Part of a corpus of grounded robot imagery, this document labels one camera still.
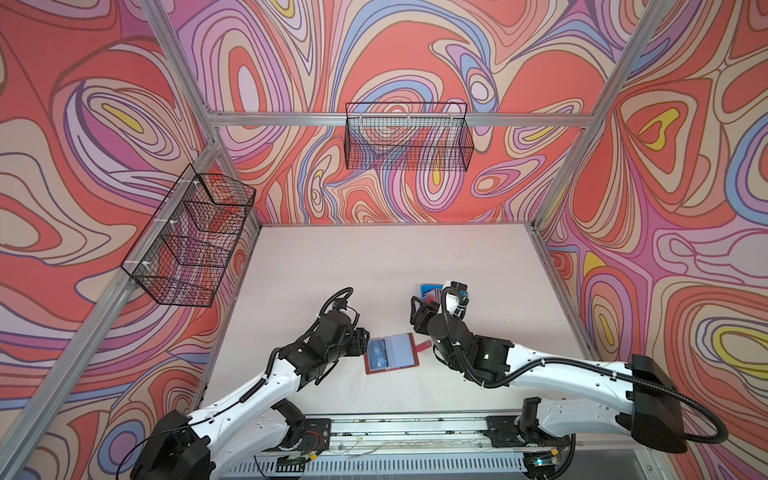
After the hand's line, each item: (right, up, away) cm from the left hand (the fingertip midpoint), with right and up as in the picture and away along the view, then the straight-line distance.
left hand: (368, 333), depth 82 cm
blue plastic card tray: (+18, +11, +15) cm, 26 cm away
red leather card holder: (+7, -7, +4) cm, 10 cm away
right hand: (+15, +9, -6) cm, 18 cm away
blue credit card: (+2, -6, +4) cm, 8 cm away
